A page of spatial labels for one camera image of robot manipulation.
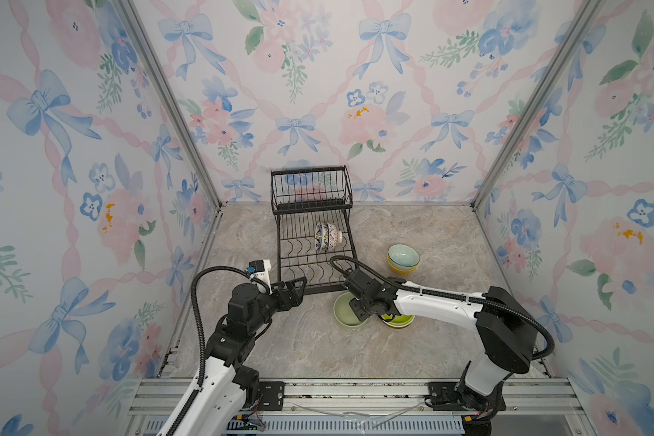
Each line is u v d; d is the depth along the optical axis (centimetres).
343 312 88
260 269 67
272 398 74
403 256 100
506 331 44
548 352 45
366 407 73
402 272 97
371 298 65
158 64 79
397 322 80
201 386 49
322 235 96
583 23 70
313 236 107
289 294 68
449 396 73
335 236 97
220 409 57
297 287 70
